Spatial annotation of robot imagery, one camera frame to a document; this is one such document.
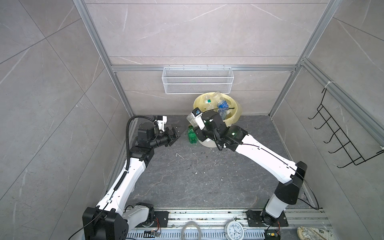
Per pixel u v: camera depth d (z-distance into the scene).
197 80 1.01
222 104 0.91
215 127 0.51
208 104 0.92
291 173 0.42
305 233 0.67
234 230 0.67
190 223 0.75
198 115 0.60
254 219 0.73
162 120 0.68
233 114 0.82
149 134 0.57
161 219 0.73
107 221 0.38
